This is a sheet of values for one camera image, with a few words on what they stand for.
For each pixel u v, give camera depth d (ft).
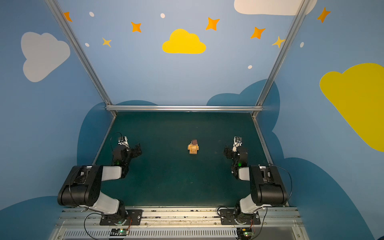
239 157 2.36
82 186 1.48
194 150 3.15
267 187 1.51
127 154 2.58
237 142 2.67
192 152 3.19
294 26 2.48
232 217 2.45
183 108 4.19
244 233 2.33
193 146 3.07
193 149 3.07
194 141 3.00
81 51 2.76
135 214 2.48
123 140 2.69
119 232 2.32
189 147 3.13
